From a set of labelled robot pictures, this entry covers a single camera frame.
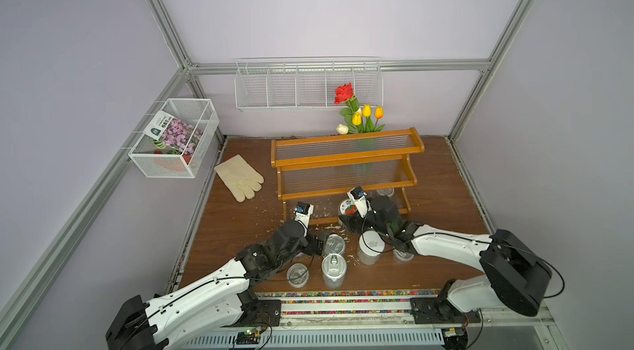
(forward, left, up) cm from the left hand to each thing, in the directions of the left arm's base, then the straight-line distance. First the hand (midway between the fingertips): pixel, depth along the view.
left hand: (317, 229), depth 78 cm
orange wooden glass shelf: (+21, -2, +2) cm, 22 cm away
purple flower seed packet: (+25, +41, +21) cm, 53 cm away
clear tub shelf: (+16, -27, -6) cm, 32 cm away
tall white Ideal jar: (-5, -17, -3) cm, 18 cm away
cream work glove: (+31, +31, -13) cm, 46 cm away
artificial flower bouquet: (+32, -16, +17) cm, 40 cm away
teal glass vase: (+30, -21, -9) cm, 37 cm away
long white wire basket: (+55, +1, +17) cm, 58 cm away
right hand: (+9, -11, -3) cm, 15 cm away
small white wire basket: (+19, +49, +17) cm, 56 cm away
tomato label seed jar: (+8, -11, -1) cm, 14 cm away
